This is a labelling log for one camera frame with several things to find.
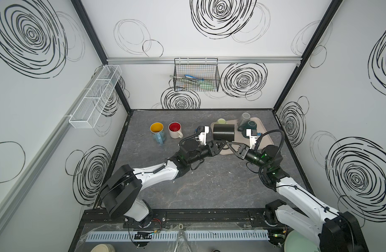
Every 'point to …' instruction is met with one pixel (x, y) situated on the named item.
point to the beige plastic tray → (266, 138)
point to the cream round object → (103, 248)
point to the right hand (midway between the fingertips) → (228, 148)
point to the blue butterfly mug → (157, 128)
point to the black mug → (224, 132)
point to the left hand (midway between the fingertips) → (226, 145)
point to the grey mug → (245, 117)
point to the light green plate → (296, 242)
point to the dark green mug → (251, 125)
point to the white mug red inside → (174, 130)
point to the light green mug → (221, 121)
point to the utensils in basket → (192, 81)
